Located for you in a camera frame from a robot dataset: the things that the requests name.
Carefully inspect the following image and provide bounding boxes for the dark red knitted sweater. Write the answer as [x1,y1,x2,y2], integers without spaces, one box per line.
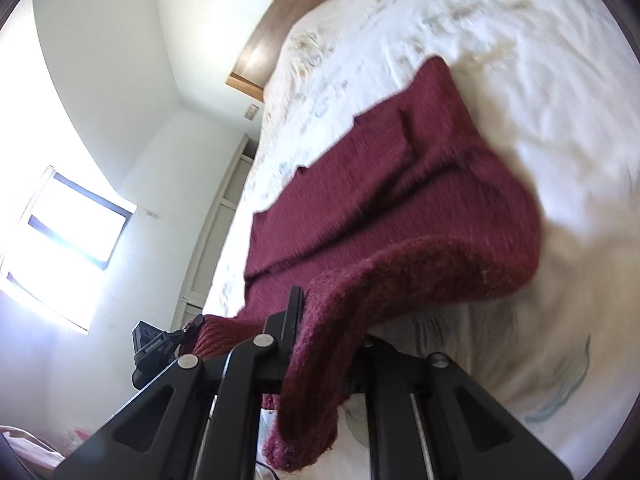
[191,56,541,471]

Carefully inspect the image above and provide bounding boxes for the white radiator cover panel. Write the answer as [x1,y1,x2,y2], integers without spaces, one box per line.
[171,134,254,330]

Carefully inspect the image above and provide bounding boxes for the bright window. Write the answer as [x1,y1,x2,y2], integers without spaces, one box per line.
[1,167,137,333]

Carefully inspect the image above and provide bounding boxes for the pink cloth pile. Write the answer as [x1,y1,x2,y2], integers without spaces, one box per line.
[0,426,70,480]

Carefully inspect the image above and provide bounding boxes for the white floral bed duvet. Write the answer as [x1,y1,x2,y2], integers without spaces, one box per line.
[204,0,639,479]

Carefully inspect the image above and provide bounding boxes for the wooden headboard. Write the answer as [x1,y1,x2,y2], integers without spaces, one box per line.
[226,0,326,102]

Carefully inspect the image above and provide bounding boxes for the wall light switch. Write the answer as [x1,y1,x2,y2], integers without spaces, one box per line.
[243,103,260,122]

